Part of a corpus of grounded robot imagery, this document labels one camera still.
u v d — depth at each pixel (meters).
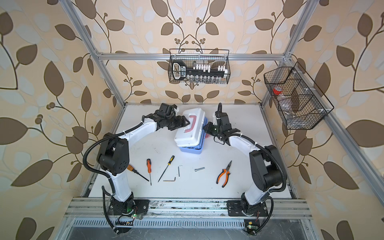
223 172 0.85
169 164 0.89
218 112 0.77
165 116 0.74
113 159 0.50
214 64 0.95
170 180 0.84
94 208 0.76
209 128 0.81
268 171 0.46
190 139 0.81
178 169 0.87
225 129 0.71
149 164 0.89
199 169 0.87
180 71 0.85
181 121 0.83
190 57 0.90
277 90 0.88
